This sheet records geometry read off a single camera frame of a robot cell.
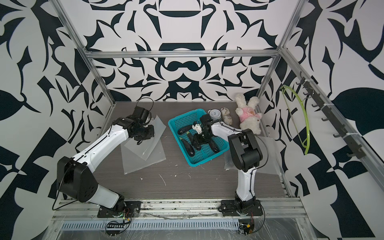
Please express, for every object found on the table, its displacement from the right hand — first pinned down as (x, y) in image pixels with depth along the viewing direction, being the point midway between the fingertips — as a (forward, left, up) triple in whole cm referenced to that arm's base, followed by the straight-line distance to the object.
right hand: (195, 140), depth 96 cm
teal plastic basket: (-1, +1, +10) cm, 10 cm away
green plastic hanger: (-14, -49, +26) cm, 57 cm away
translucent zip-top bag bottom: (-13, +38, -2) cm, 40 cm away
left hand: (-2, +26, +13) cm, 29 cm away
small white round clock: (+21, -14, +1) cm, 25 cm away
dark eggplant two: (-6, +4, +1) cm, 7 cm away
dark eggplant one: (+7, +8, +1) cm, 11 cm away
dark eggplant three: (-2, +1, +2) cm, 3 cm away
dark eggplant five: (-5, -11, +1) cm, 12 cm away
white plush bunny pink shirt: (+14, -36, +5) cm, 38 cm away
